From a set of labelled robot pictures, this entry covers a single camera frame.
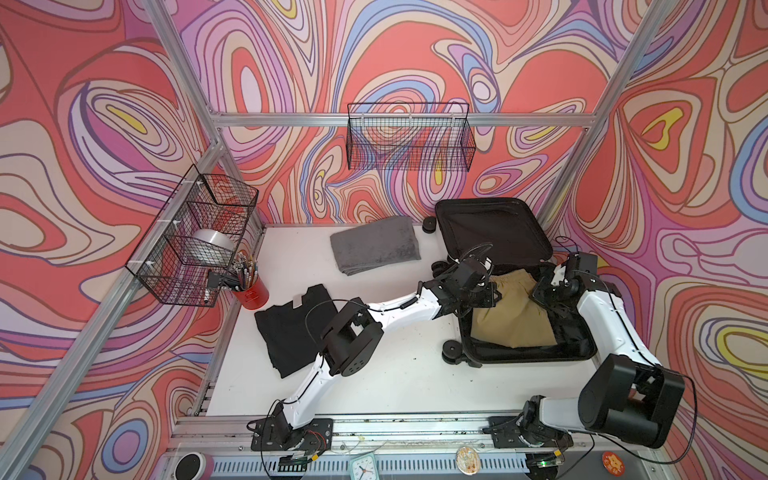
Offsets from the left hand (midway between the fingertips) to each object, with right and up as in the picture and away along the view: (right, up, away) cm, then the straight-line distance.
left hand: (508, 295), depth 81 cm
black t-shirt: (-63, -13, +11) cm, 65 cm away
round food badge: (-14, -37, -12) cm, 42 cm away
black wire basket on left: (-85, +26, -1) cm, 89 cm away
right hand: (+9, -2, +4) cm, 11 cm away
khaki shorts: (+3, -7, +1) cm, 7 cm away
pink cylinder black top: (-76, -35, -16) cm, 86 cm away
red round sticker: (+20, -38, -12) cm, 44 cm away
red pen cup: (-75, +1, +7) cm, 75 cm away
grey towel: (-36, +15, +29) cm, 49 cm away
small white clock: (-39, -38, -14) cm, 56 cm away
